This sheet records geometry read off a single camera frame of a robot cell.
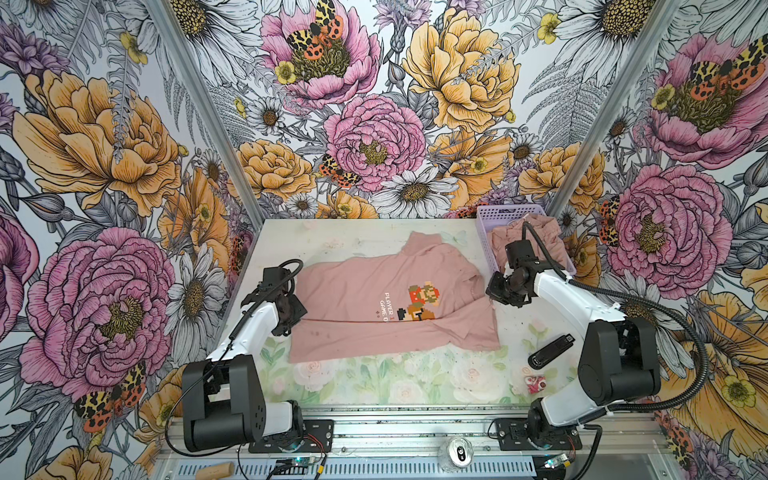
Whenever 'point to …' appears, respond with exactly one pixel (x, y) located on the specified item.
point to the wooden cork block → (216, 471)
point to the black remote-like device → (537, 359)
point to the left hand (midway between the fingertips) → (295, 325)
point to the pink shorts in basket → (546, 230)
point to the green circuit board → (295, 465)
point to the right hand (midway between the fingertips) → (491, 302)
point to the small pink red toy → (535, 384)
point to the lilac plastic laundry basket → (491, 215)
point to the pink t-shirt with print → (426, 295)
